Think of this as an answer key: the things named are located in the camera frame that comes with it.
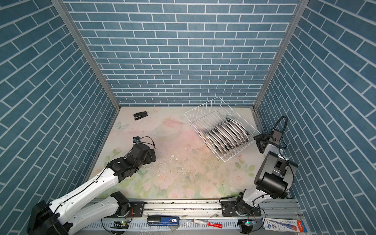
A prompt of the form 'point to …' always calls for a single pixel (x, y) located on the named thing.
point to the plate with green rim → (213, 132)
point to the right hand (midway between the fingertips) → (258, 137)
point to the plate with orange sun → (217, 143)
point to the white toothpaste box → (294, 225)
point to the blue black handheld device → (163, 220)
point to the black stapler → (139, 115)
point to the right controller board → (249, 222)
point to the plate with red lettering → (222, 135)
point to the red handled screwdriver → (209, 223)
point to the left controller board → (121, 224)
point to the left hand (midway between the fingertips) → (149, 153)
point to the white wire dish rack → (222, 130)
